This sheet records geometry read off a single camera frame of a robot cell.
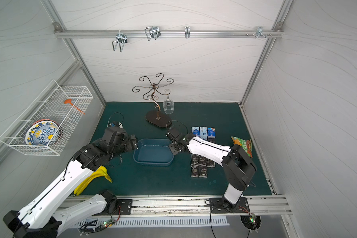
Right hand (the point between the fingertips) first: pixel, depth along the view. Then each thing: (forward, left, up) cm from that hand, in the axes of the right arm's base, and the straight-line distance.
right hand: (175, 144), depth 87 cm
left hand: (-7, +21, +14) cm, 26 cm away
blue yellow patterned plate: (-11, +54, +27) cm, 62 cm away
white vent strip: (-38, +14, -9) cm, 42 cm away
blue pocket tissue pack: (+14, -23, -8) cm, 28 cm away
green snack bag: (+4, -45, -5) cm, 45 cm away
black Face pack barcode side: (-7, -17, -8) cm, 20 cm away
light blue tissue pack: (+13, -18, -7) cm, 23 cm away
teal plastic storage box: (-1, +15, -10) cm, 18 cm away
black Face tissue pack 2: (-8, -21, -7) cm, 24 cm away
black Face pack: (-13, -12, -7) cm, 19 cm away
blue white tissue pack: (+15, -13, -6) cm, 21 cm away
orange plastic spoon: (+10, +57, +24) cm, 63 cm away
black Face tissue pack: (-7, -12, -8) cm, 16 cm away
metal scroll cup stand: (+25, +15, -6) cm, 30 cm away
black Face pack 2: (-13, -17, -7) cm, 22 cm away
